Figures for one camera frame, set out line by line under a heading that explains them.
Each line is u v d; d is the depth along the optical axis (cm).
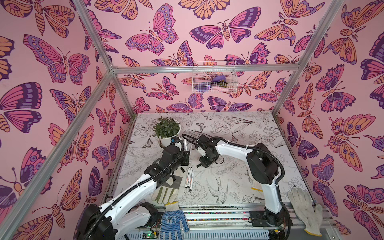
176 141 67
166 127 88
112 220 41
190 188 83
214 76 95
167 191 82
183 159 70
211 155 80
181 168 92
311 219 73
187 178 87
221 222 73
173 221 73
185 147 78
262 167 53
